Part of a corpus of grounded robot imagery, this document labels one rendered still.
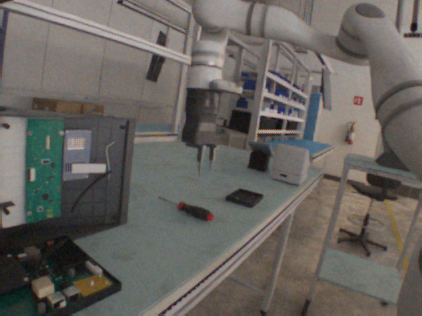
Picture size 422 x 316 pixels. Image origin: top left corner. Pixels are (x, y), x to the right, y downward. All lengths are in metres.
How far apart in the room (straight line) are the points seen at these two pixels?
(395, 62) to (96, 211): 0.56
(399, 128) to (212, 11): 0.40
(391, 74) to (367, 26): 0.12
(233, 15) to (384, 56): 0.29
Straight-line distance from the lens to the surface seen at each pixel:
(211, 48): 0.58
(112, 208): 0.54
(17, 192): 0.45
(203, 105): 0.56
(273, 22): 0.57
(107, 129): 0.50
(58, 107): 3.92
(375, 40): 0.51
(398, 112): 0.42
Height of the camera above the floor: 1.25
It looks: 8 degrees down
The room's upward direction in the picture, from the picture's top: 9 degrees clockwise
